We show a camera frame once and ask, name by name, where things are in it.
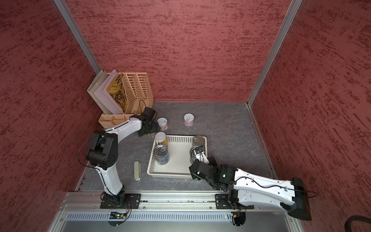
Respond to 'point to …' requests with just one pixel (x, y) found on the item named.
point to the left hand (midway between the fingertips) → (151, 132)
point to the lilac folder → (102, 94)
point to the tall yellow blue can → (161, 138)
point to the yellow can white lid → (151, 135)
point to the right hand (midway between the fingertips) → (199, 166)
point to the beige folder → (93, 87)
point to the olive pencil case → (137, 170)
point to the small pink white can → (163, 123)
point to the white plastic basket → (179, 147)
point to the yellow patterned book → (117, 91)
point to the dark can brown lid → (198, 140)
